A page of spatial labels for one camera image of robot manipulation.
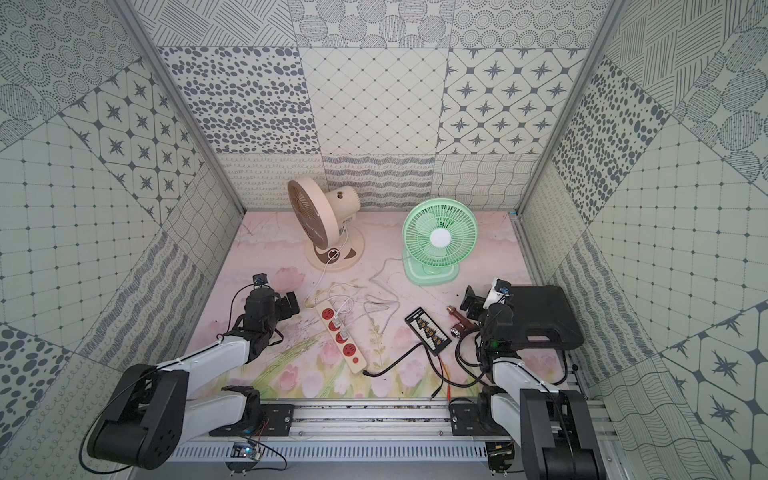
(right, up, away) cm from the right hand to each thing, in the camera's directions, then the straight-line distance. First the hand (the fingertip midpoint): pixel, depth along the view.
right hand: (484, 293), depth 89 cm
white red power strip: (-41, -14, -5) cm, 43 cm away
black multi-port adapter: (-17, -11, -1) cm, 20 cm away
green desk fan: (-15, +17, -7) cm, 24 cm away
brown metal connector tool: (-6, -10, -1) cm, 12 cm away
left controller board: (-64, -36, -18) cm, 75 cm away
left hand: (-64, 0, +1) cm, 64 cm away
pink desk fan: (-47, +22, -7) cm, 52 cm away
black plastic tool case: (+16, -7, -3) cm, 18 cm away
